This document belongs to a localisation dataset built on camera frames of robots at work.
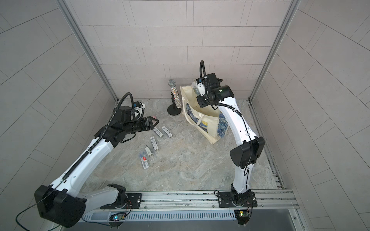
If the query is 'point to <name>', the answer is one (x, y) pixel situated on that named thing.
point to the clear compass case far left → (160, 134)
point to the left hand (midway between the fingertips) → (157, 120)
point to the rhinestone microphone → (172, 83)
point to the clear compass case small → (148, 151)
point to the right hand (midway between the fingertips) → (201, 98)
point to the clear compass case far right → (167, 131)
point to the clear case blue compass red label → (143, 160)
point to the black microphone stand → (172, 109)
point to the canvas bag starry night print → (210, 123)
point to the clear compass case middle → (154, 143)
